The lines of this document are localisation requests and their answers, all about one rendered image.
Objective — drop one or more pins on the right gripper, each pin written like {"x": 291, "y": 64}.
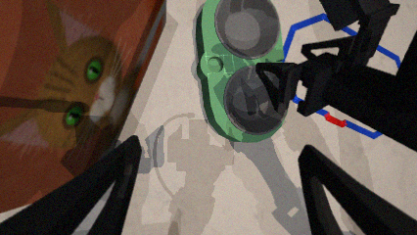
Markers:
{"x": 328, "y": 77}

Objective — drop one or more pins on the orange cat food box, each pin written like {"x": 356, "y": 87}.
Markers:
{"x": 69, "y": 73}

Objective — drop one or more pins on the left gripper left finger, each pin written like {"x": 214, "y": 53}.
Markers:
{"x": 61, "y": 211}

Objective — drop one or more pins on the grey steel bowl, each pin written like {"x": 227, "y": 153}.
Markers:
{"x": 248, "y": 27}
{"x": 249, "y": 105}

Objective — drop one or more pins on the blue tape outline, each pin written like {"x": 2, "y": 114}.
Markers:
{"x": 322, "y": 112}

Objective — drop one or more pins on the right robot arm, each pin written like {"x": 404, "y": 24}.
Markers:
{"x": 396, "y": 115}

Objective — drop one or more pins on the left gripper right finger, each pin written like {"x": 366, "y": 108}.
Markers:
{"x": 371, "y": 213}

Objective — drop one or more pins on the green double-bowl pet feeder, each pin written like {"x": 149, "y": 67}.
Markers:
{"x": 215, "y": 67}

